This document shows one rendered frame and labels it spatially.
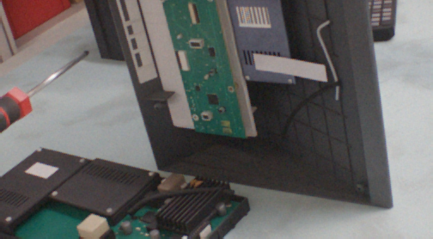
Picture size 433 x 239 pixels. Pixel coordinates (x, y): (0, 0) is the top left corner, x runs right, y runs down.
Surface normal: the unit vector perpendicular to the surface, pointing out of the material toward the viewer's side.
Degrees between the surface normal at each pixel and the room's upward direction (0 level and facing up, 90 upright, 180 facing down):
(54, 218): 0
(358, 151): 90
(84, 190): 0
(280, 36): 90
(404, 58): 0
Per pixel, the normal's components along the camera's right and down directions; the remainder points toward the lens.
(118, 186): -0.21, -0.86
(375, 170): -0.51, 0.50
